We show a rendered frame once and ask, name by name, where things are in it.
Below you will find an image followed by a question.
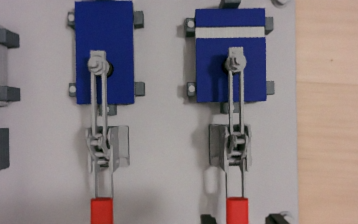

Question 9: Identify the blue rectangular plate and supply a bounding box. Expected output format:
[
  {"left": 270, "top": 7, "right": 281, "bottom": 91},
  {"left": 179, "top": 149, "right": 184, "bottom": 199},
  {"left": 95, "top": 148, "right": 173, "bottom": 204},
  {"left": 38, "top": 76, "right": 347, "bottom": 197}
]
[{"left": 75, "top": 0, "right": 136, "bottom": 104}]

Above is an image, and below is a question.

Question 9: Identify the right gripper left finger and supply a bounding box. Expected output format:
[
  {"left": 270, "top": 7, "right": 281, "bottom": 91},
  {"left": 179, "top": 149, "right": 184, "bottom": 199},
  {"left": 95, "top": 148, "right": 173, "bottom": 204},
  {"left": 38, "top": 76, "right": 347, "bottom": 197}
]
[{"left": 200, "top": 214, "right": 217, "bottom": 224}]

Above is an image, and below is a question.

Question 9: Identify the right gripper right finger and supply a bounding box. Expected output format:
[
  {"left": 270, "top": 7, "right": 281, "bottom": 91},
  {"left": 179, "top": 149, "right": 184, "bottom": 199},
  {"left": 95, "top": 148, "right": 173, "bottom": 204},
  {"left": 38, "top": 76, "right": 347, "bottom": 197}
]
[{"left": 265, "top": 213, "right": 290, "bottom": 224}]

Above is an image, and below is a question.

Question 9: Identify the blue rectangular block with white stripe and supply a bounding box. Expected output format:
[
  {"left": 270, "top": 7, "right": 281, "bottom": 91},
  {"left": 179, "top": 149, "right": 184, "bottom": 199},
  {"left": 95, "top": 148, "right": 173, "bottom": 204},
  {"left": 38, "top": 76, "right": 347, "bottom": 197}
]
[{"left": 195, "top": 7, "right": 267, "bottom": 102}]

